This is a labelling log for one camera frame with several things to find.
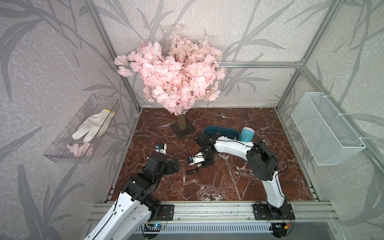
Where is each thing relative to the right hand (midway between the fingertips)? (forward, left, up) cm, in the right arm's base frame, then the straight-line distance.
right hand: (201, 159), depth 92 cm
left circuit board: (-34, +22, 0) cm, 40 cm away
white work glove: (+2, +49, +33) cm, 59 cm away
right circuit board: (-35, -39, -6) cm, 52 cm away
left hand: (-7, +15, +16) cm, 23 cm away
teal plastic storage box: (+20, -20, 0) cm, 28 cm away
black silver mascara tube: (-8, +5, +1) cm, 9 cm away
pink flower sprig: (-11, +48, +33) cm, 60 cm away
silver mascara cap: (-5, +1, +3) cm, 6 cm away
